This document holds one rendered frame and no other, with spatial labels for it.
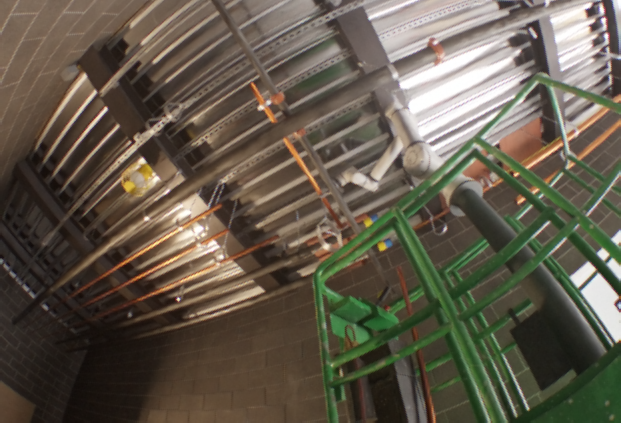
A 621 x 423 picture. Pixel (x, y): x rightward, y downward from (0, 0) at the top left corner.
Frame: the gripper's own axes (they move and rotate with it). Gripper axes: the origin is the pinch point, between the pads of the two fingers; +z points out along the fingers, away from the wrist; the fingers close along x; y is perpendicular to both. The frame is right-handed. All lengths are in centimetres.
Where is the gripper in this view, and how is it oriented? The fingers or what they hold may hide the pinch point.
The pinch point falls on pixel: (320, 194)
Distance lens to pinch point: 213.1
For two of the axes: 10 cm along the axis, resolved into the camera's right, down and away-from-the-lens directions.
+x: 2.9, 3.6, -8.8
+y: -4.8, -7.4, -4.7
